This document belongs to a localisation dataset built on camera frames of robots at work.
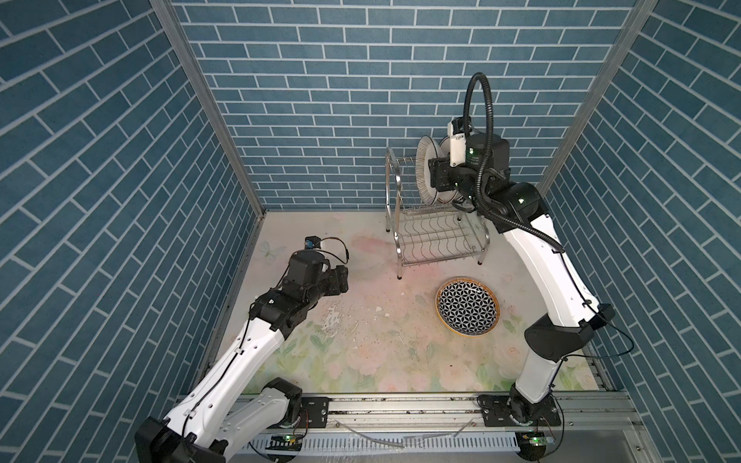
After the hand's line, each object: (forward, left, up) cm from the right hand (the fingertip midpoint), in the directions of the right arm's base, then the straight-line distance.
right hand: (446, 159), depth 67 cm
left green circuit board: (-53, +35, -50) cm, 81 cm away
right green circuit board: (-47, -29, -48) cm, 73 cm away
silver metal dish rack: (+14, +1, -42) cm, 45 cm away
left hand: (-17, +24, -25) cm, 39 cm away
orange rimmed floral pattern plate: (-13, -13, -47) cm, 50 cm away
